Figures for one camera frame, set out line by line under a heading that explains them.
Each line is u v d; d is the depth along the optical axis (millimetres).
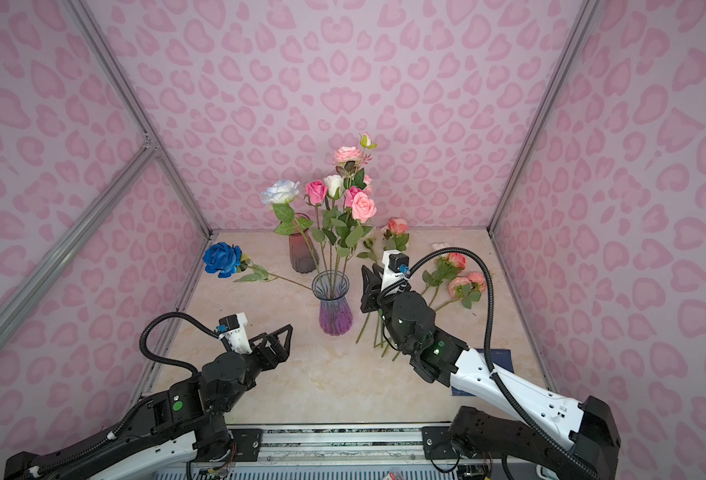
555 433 400
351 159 681
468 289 982
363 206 636
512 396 433
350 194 666
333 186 725
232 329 618
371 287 590
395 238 1103
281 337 651
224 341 597
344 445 749
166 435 502
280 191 670
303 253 1012
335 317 952
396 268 545
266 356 620
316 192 686
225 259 575
